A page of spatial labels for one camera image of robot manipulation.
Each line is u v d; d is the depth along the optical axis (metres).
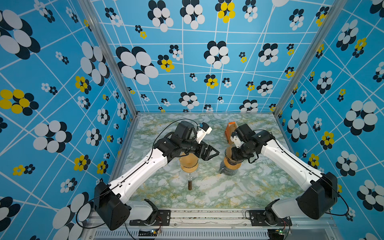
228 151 0.77
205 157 0.61
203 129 0.63
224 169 0.84
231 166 0.81
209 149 0.61
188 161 0.80
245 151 0.65
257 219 0.72
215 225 0.73
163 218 0.74
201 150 0.61
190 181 0.79
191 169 0.78
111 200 0.39
